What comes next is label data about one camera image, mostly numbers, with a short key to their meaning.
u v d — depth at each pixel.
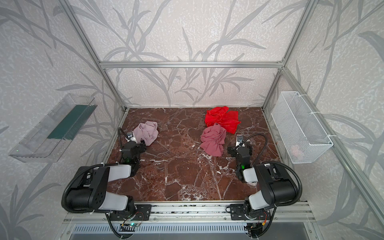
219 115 1.05
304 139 0.61
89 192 0.43
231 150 0.84
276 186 0.45
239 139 0.79
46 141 0.64
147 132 0.99
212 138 0.96
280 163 0.48
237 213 0.73
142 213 0.72
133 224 0.71
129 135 0.79
